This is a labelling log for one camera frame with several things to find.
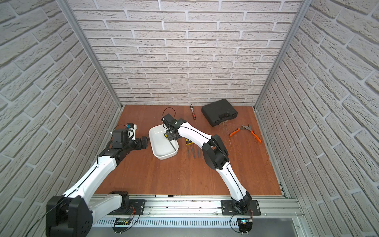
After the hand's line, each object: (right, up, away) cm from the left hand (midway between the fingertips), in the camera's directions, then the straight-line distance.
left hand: (143, 136), depth 85 cm
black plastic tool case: (+49, +16, +24) cm, 57 cm away
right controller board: (+55, -42, -15) cm, 71 cm away
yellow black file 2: (+28, -6, +13) cm, 32 cm away
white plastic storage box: (+9, -9, +10) cm, 16 cm away
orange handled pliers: (+70, +4, +22) cm, 74 cm away
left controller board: (-7, -42, -12) cm, 44 cm away
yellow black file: (+10, -1, +16) cm, 19 cm away
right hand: (+18, 0, +12) cm, 22 cm away
